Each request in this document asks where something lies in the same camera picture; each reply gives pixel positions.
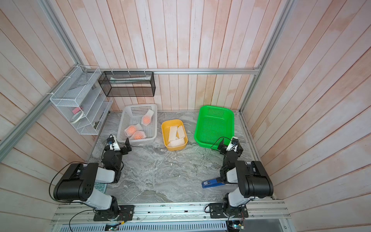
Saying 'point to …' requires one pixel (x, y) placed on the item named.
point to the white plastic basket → (132, 114)
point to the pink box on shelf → (76, 109)
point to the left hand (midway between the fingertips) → (121, 140)
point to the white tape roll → (77, 117)
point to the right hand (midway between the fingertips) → (231, 139)
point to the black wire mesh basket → (128, 83)
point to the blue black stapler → (215, 182)
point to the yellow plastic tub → (165, 129)
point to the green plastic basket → (213, 123)
